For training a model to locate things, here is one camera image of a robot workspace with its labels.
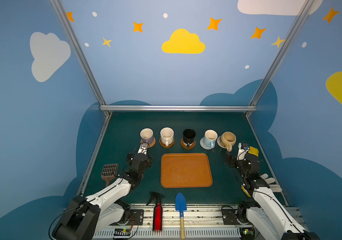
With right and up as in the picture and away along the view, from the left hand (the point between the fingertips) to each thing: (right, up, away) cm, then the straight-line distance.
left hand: (139, 152), depth 87 cm
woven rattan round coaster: (+5, +2, +15) cm, 16 cm away
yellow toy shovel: (+74, -1, +12) cm, 75 cm away
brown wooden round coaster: (+14, +2, +10) cm, 18 cm away
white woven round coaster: (+52, +4, +15) cm, 55 cm away
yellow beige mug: (+58, +7, +15) cm, 60 cm away
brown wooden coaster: (+29, +2, +10) cm, 30 cm away
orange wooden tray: (+28, -12, +4) cm, 30 cm away
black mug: (+30, +9, +9) cm, 33 cm away
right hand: (+56, +1, -2) cm, 56 cm away
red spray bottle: (+12, -27, -13) cm, 33 cm away
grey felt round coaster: (+40, +4, +17) cm, 44 cm away
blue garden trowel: (+24, -27, -9) cm, 37 cm away
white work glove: (+79, -20, -3) cm, 81 cm away
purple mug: (+1, +9, +17) cm, 20 cm away
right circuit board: (+57, -38, -14) cm, 70 cm away
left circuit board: (-6, -38, -14) cm, 40 cm away
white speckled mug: (+16, +10, +15) cm, 24 cm away
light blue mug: (+44, +8, +10) cm, 46 cm away
